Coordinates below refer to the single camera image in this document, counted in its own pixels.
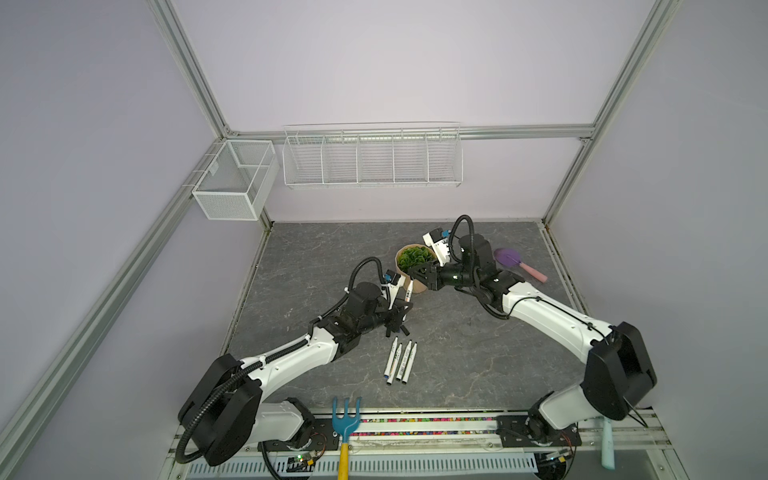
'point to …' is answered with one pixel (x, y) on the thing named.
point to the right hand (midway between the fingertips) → (410, 273)
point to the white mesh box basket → (237, 180)
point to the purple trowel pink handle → (511, 257)
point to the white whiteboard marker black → (409, 290)
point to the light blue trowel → (607, 452)
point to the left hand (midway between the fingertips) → (410, 307)
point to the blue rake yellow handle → (345, 425)
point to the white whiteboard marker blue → (390, 358)
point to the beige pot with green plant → (413, 255)
